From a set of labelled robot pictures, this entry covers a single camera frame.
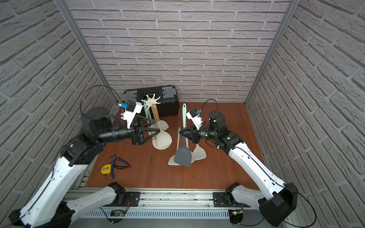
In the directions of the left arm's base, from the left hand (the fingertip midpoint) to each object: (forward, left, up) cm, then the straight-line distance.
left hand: (158, 124), depth 53 cm
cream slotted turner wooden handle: (+6, -20, -40) cm, 45 cm away
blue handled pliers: (+4, +33, -41) cm, 53 cm away
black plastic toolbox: (+36, 0, -27) cm, 45 cm away
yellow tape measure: (-3, +36, -41) cm, 55 cm away
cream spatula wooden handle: (-3, -14, -21) cm, 25 cm away
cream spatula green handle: (-5, -4, -26) cm, 27 cm away
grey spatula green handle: (-4, -10, -22) cm, 24 cm away
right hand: (+5, -9, -14) cm, 18 cm away
